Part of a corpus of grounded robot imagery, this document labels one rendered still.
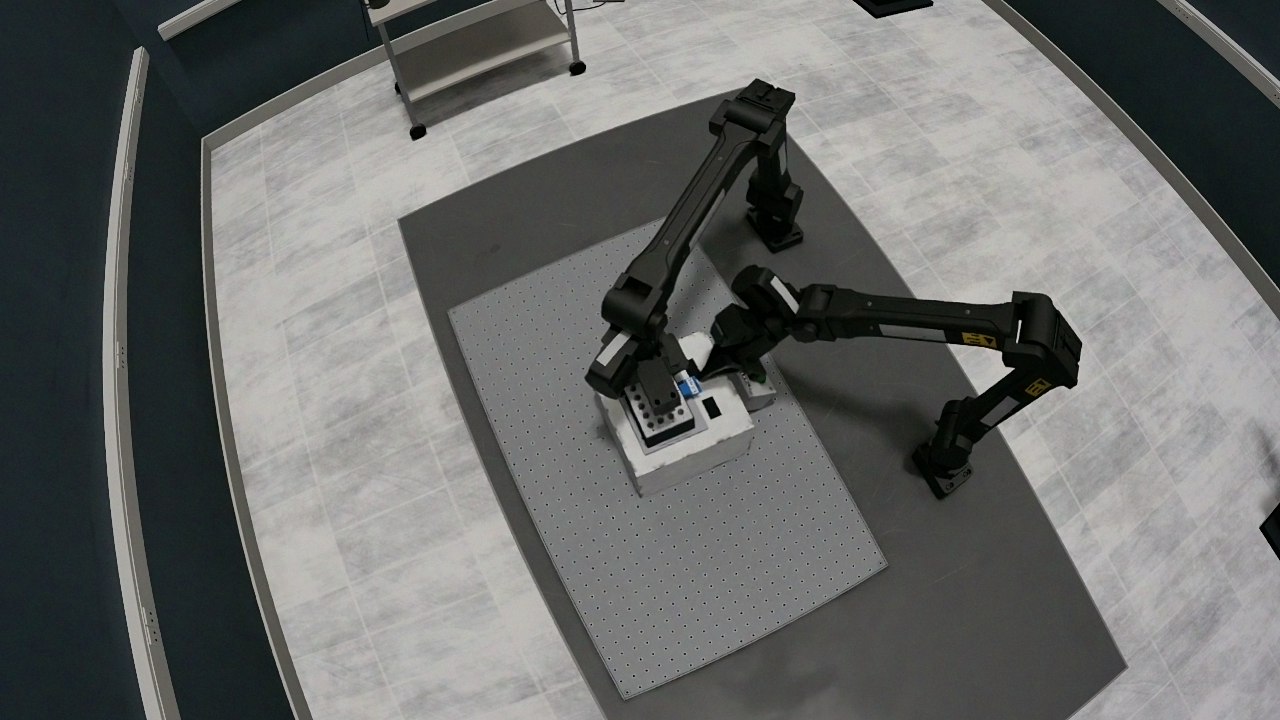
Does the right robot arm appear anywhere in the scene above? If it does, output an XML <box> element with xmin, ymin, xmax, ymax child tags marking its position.
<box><xmin>584</xmin><ymin>78</ymin><xmax>804</xmax><ymax>416</ymax></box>

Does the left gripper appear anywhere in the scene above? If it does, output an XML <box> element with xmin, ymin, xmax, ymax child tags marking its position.
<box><xmin>698</xmin><ymin>342</ymin><xmax>767</xmax><ymax>382</ymax></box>

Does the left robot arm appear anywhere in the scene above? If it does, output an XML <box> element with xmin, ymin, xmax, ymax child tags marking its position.
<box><xmin>710</xmin><ymin>264</ymin><xmax>1083</xmax><ymax>495</ymax></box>

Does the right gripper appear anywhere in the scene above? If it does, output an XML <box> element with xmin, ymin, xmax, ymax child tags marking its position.
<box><xmin>635</xmin><ymin>331</ymin><xmax>689</xmax><ymax>375</ymax></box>

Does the grey rectangular work mat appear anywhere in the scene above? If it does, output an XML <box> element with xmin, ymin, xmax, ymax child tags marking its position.
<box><xmin>447</xmin><ymin>217</ymin><xmax>888</xmax><ymax>700</ymax></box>

